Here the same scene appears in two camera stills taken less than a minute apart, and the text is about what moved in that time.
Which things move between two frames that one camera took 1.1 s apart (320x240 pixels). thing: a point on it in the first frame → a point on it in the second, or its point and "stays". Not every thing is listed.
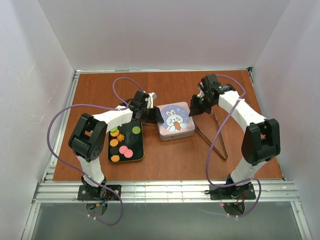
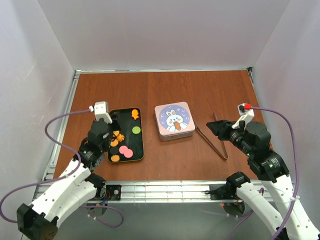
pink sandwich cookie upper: x=122 y=149 stays
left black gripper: x=149 y=115 → x=114 y=119
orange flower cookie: x=120 y=137 stays
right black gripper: x=200 y=102 → x=225 y=131
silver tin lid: x=177 y=121 stays
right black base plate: x=233 y=192 stays
